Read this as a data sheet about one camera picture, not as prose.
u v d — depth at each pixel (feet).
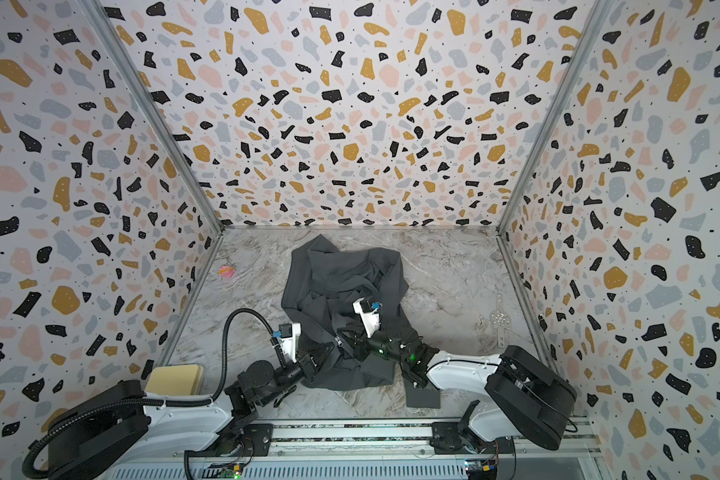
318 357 2.47
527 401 1.41
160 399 1.61
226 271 3.39
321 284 3.31
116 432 1.39
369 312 2.28
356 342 2.37
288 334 2.33
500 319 3.18
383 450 2.40
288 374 2.25
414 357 2.13
